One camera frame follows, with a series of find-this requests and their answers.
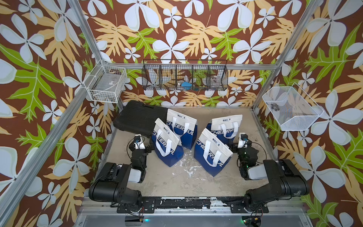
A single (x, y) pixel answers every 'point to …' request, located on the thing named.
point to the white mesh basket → (294, 110)
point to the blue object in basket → (186, 85)
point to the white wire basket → (105, 83)
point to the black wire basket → (185, 74)
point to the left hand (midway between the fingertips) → (143, 137)
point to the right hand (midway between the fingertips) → (236, 136)
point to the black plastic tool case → (138, 117)
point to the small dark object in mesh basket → (275, 106)
